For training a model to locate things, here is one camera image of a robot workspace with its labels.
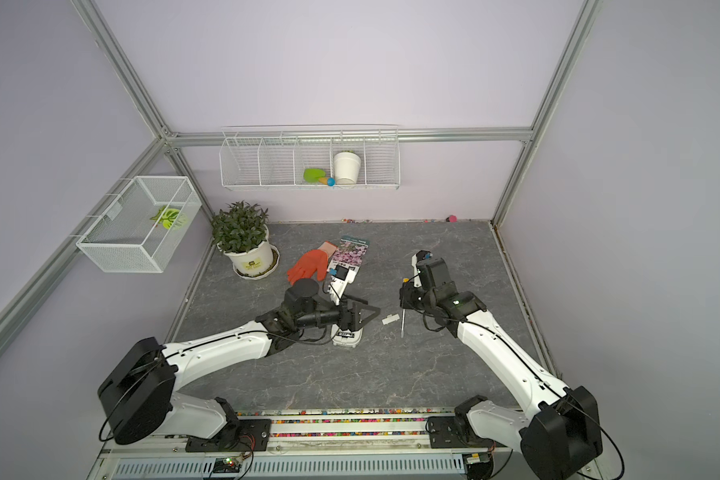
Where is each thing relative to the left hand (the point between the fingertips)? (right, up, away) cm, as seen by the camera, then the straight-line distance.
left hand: (373, 310), depth 74 cm
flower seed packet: (-8, +15, +38) cm, 42 cm away
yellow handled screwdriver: (+11, +4, +31) cm, 33 cm away
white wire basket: (-65, +22, +9) cm, 69 cm away
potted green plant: (-41, +20, +19) cm, 49 cm away
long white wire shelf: (-21, +46, +25) cm, 57 cm away
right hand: (+8, +5, +7) cm, 12 cm away
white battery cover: (+5, -6, +19) cm, 21 cm away
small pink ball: (+34, +28, +49) cm, 66 cm away
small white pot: (-8, +41, +18) cm, 46 cm away
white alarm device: (-8, -10, +13) cm, 18 cm away
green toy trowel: (-20, +40, +25) cm, 51 cm away
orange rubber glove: (-22, +11, +34) cm, 43 cm away
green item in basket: (-56, +24, +7) cm, 61 cm away
